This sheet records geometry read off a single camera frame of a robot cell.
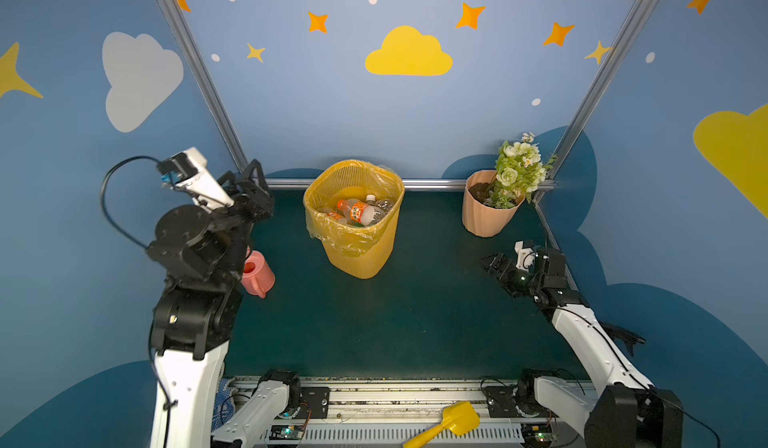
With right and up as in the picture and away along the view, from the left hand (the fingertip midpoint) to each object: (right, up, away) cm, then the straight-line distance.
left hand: (251, 166), depth 50 cm
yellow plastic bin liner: (+12, +5, +45) cm, 47 cm away
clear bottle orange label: (+15, -7, +29) cm, 33 cm away
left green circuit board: (-1, -60, +21) cm, 64 cm away
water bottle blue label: (+18, -6, +31) cm, 36 cm away
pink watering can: (-15, -26, +37) cm, 47 cm away
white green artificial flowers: (+64, +6, +41) cm, 76 cm away
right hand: (+53, -21, +34) cm, 66 cm away
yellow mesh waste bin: (+18, -23, +39) cm, 49 cm away
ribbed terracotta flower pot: (+55, -8, +51) cm, 75 cm away
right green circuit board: (+60, -61, +21) cm, 89 cm away
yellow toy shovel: (+41, -58, +22) cm, 74 cm away
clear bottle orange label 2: (+8, -7, +32) cm, 34 cm away
